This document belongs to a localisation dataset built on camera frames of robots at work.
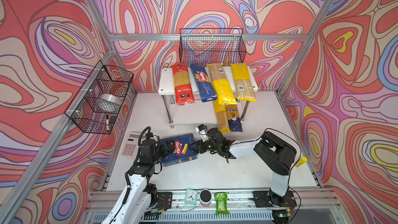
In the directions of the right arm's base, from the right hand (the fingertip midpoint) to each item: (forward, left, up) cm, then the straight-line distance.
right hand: (192, 149), depth 87 cm
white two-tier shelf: (+24, -5, +2) cm, 25 cm away
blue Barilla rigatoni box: (-4, +6, +3) cm, 8 cm away
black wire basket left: (+10, +44, +28) cm, 53 cm away
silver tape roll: (+14, +37, +29) cm, 49 cm away
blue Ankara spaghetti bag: (+16, -26, +6) cm, 31 cm away
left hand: (+1, +12, +5) cm, 13 cm away
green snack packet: (-28, -13, -1) cm, 31 cm away
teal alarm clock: (-24, +1, -1) cm, 24 cm away
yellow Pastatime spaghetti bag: (+23, -17, +7) cm, 30 cm away
